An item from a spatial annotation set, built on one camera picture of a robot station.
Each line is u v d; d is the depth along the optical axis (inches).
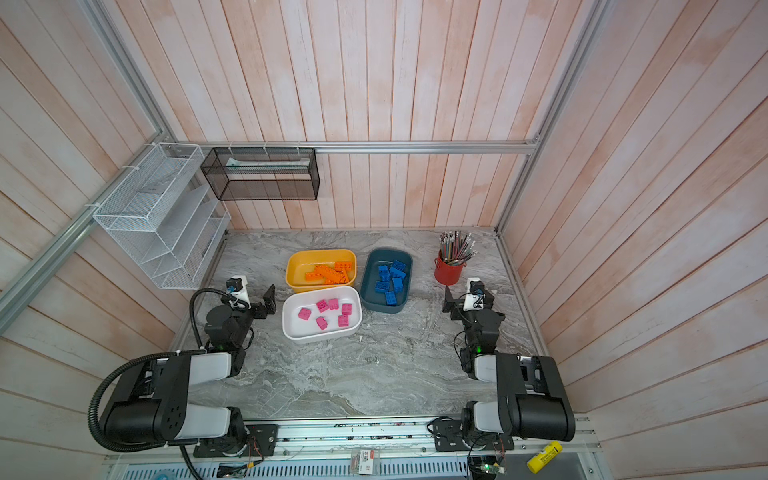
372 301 37.5
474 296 29.0
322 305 37.6
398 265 42.1
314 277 40.9
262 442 28.8
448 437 28.8
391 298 38.6
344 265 42.1
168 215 28.9
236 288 29.1
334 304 37.8
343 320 36.5
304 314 37.4
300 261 41.4
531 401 17.1
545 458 27.5
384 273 39.7
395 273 40.9
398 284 39.9
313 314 37.7
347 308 38.1
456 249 38.7
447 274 40.9
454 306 31.2
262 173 40.9
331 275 40.1
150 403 17.3
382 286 39.8
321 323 36.4
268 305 32.0
